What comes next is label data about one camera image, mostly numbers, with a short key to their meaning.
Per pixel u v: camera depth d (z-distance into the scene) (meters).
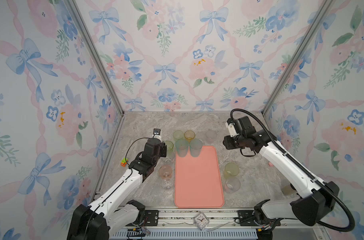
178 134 1.03
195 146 0.95
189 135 1.04
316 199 0.38
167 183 0.84
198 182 0.85
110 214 0.42
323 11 0.70
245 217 0.74
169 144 0.93
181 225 0.72
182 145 0.95
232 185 0.82
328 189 0.39
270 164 0.50
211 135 1.05
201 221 0.72
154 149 0.60
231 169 0.88
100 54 0.88
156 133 0.68
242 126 0.59
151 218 0.74
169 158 0.95
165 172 0.88
